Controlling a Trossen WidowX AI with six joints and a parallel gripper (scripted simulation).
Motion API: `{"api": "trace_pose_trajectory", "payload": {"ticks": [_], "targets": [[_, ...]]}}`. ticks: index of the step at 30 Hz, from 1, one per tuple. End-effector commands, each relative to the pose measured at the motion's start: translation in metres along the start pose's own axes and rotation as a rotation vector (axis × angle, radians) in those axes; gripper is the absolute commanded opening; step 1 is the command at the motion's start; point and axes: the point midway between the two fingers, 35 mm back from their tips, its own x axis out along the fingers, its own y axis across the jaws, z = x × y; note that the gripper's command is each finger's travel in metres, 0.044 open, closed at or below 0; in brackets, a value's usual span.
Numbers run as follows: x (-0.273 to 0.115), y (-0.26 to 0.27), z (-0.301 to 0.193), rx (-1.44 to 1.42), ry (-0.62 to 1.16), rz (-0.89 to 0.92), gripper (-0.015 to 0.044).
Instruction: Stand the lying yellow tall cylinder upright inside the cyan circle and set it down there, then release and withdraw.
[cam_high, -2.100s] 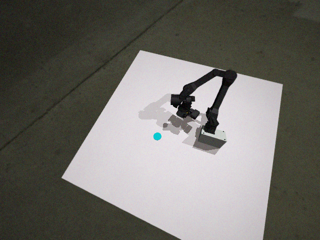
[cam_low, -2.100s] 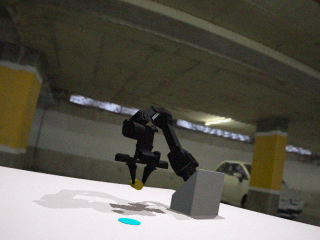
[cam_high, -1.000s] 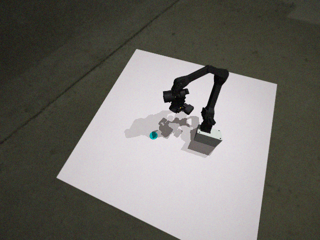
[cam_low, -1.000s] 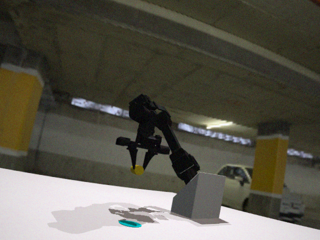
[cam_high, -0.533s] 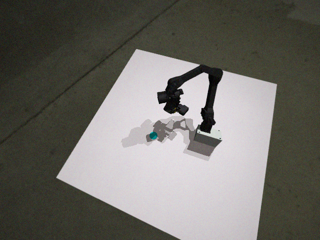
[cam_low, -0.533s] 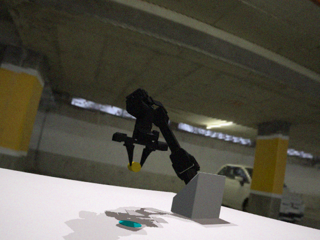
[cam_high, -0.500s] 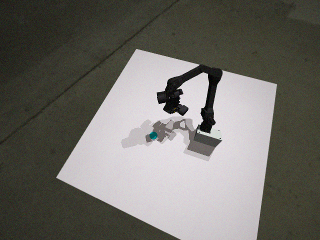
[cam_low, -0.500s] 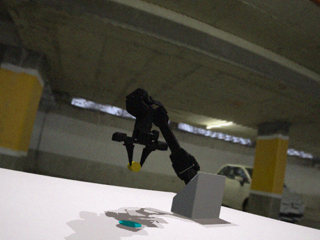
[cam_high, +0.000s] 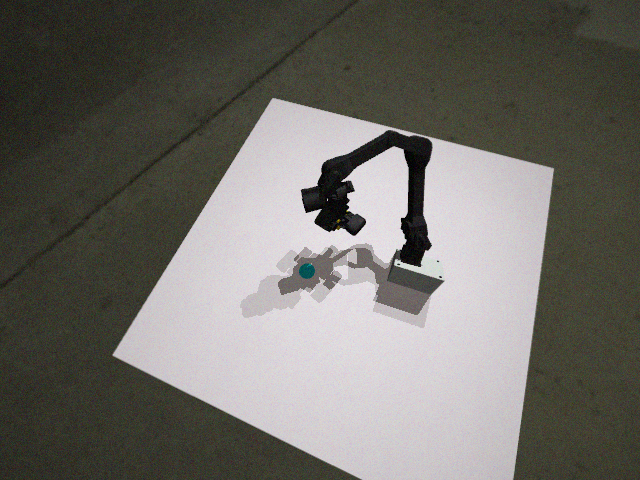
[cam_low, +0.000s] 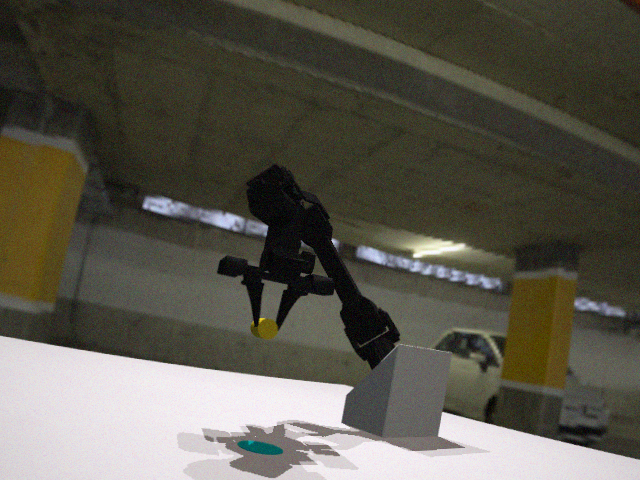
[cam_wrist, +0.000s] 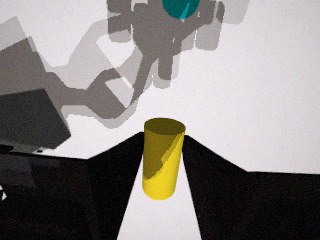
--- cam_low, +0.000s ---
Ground yellow cylinder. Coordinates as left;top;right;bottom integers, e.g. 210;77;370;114
251;318;278;340

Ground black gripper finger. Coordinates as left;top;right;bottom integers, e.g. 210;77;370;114
241;280;264;327
275;289;308;331

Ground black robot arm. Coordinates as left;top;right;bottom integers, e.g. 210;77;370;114
247;164;401;370

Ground cyan circle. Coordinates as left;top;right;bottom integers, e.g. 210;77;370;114
237;440;283;455

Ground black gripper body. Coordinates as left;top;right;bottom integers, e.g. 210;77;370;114
217;231;335;296

